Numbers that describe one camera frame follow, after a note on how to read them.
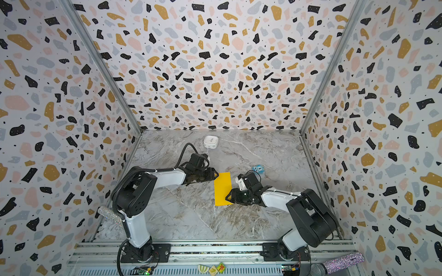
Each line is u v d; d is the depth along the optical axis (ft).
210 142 3.68
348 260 2.30
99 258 2.40
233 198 2.61
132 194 1.66
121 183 1.71
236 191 2.62
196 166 2.57
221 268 2.26
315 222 1.46
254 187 2.36
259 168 3.29
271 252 2.42
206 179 2.88
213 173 2.95
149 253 2.23
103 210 2.68
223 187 3.15
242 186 2.75
